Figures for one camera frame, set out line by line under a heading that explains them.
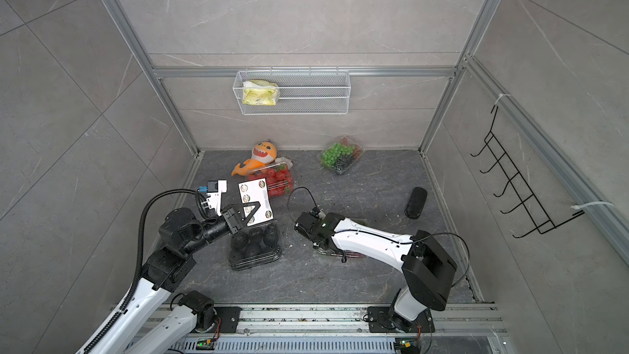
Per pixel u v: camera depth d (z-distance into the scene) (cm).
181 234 50
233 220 56
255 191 66
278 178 104
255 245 84
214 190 59
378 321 73
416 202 98
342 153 111
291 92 100
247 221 62
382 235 49
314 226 64
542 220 58
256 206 65
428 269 43
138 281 47
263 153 108
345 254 55
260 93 86
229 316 74
